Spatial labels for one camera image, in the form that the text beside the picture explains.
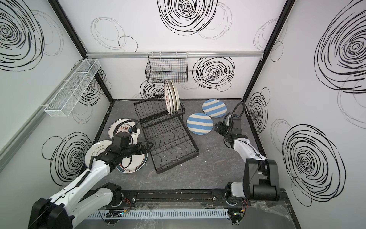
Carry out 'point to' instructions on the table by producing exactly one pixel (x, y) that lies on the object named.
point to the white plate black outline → (96, 149)
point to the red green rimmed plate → (133, 163)
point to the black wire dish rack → (173, 142)
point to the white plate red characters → (122, 125)
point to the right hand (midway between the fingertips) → (219, 127)
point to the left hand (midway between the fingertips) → (147, 144)
